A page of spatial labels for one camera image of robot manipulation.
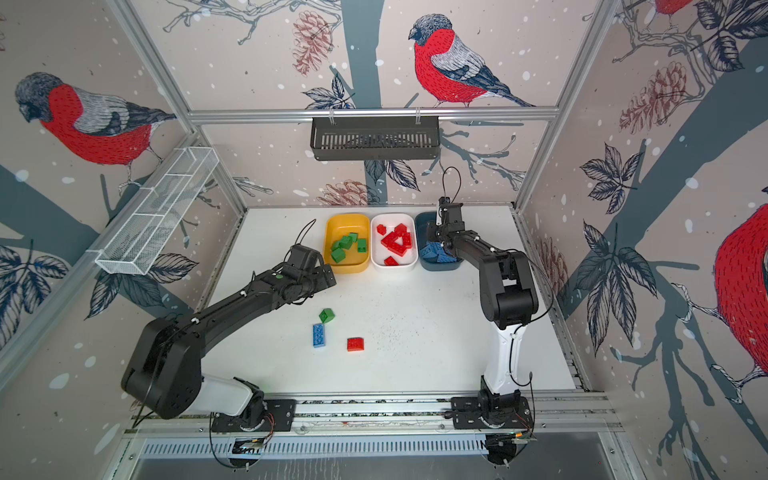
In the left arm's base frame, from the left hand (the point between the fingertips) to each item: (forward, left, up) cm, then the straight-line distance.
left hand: (322, 279), depth 88 cm
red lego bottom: (-16, -10, -9) cm, 21 cm away
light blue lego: (+15, -35, -7) cm, 39 cm away
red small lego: (+26, -17, -8) cm, 33 cm away
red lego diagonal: (+21, -27, -8) cm, 35 cm away
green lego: (+20, -5, -7) cm, 22 cm away
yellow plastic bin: (+29, -2, -8) cm, 30 cm away
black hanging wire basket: (+49, -13, +17) cm, 53 cm away
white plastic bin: (+17, -16, -9) cm, 25 cm away
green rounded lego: (+15, -2, -8) cm, 17 cm away
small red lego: (+12, -20, -9) cm, 25 cm away
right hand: (+21, -36, -1) cm, 42 cm away
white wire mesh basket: (0, +42, +20) cm, 47 cm away
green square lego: (+19, -10, -8) cm, 23 cm away
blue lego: (-14, +1, -9) cm, 16 cm away
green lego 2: (+24, -7, -9) cm, 26 cm away
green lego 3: (-8, -1, -8) cm, 11 cm away
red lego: (+18, -24, -9) cm, 31 cm away
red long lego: (+20, -21, -8) cm, 30 cm away
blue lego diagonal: (+13, -39, -8) cm, 42 cm away
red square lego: (+25, -25, -7) cm, 36 cm away
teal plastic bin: (+19, -32, -3) cm, 37 cm away
